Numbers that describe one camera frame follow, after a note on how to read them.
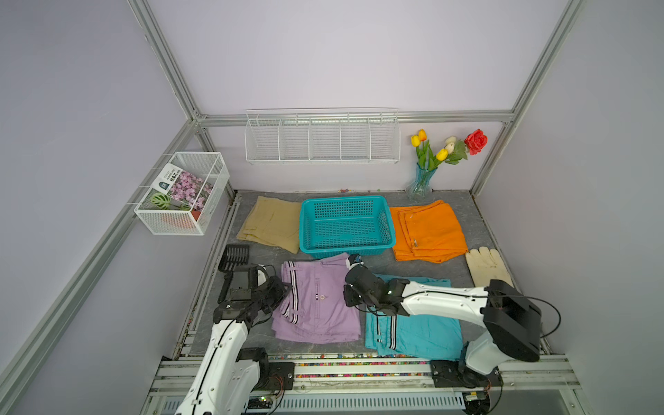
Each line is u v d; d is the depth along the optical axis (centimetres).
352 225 108
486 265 95
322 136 99
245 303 58
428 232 105
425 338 77
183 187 75
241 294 62
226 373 47
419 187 114
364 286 63
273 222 106
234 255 99
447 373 74
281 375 73
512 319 44
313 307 81
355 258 75
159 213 73
